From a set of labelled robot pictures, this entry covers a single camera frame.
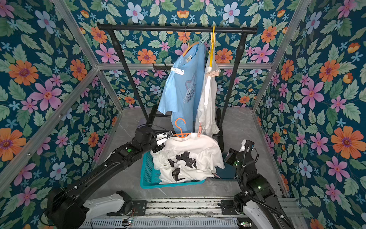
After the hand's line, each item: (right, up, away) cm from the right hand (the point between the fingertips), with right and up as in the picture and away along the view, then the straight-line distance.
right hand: (231, 148), depth 74 cm
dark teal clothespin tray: (+1, -16, +10) cm, 19 cm away
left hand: (-36, +6, +5) cm, 37 cm away
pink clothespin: (-17, +10, 0) cm, 19 cm away
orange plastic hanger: (-27, +7, +3) cm, 28 cm away
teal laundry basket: (-45, -19, +9) cm, 50 cm away
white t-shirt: (-19, -8, +7) cm, 22 cm away
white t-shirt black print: (-13, +13, -1) cm, 18 cm away
